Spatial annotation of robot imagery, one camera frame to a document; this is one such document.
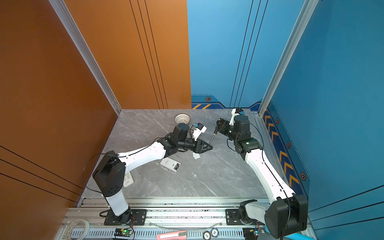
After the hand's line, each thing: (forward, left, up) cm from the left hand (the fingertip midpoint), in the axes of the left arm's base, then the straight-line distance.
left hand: (211, 146), depth 77 cm
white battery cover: (+4, +8, -18) cm, 20 cm away
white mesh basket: (+35, +19, -16) cm, 43 cm away
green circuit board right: (-35, -18, -20) cm, 44 cm away
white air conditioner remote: (-1, +24, -19) cm, 31 cm away
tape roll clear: (-35, +59, -20) cm, 72 cm away
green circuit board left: (-35, +42, -21) cm, 59 cm away
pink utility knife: (-36, +17, -20) cm, 44 cm away
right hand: (+10, -3, +8) cm, 13 cm away
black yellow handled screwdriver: (+6, -2, +4) cm, 7 cm away
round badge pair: (-36, +2, -20) cm, 41 cm away
